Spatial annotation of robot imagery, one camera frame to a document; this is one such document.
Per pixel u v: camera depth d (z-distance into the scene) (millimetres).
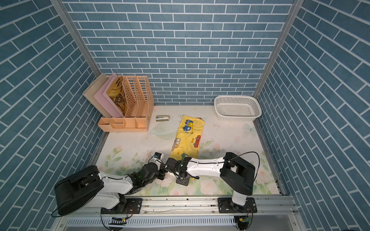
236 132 1055
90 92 887
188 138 992
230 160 481
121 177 578
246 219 704
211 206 753
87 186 487
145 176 659
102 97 880
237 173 453
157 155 773
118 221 722
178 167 619
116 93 990
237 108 1195
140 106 1107
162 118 1085
